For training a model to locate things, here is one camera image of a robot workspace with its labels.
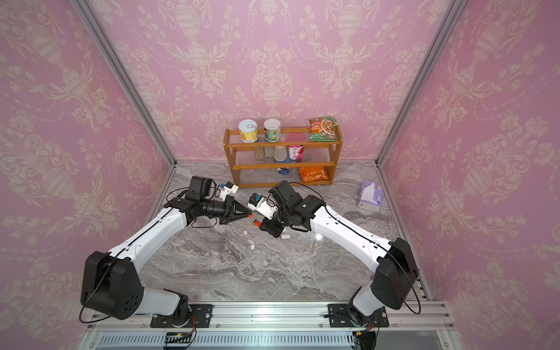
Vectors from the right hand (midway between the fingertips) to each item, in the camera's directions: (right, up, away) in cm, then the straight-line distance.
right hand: (264, 224), depth 76 cm
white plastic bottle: (+5, +28, +23) cm, 37 cm away
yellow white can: (-7, +35, +9) cm, 37 cm away
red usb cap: (-5, +3, +1) cm, 6 cm away
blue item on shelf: (+7, +20, +35) cm, 41 cm away
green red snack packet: (+23, +36, +11) cm, 44 cm away
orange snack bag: (+21, +19, +34) cm, 44 cm away
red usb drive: (-2, 0, -1) cm, 2 cm away
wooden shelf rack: (-8, +23, +28) cm, 36 cm away
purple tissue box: (+47, +8, +24) cm, 53 cm away
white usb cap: (-6, -12, +14) cm, 19 cm away
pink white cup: (+12, +28, +21) cm, 37 cm away
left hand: (-5, +3, 0) cm, 6 cm away
